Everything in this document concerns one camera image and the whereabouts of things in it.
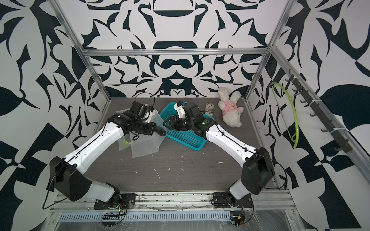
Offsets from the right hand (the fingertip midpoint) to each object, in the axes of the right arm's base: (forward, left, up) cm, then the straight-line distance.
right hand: (166, 122), depth 75 cm
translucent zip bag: (-1, +17, -22) cm, 28 cm away
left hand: (+1, +8, -6) cm, 10 cm away
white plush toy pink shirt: (+19, -41, -16) cm, 48 cm away
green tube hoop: (-13, -61, 0) cm, 62 cm away
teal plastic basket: (+3, -12, -24) cm, 27 cm away
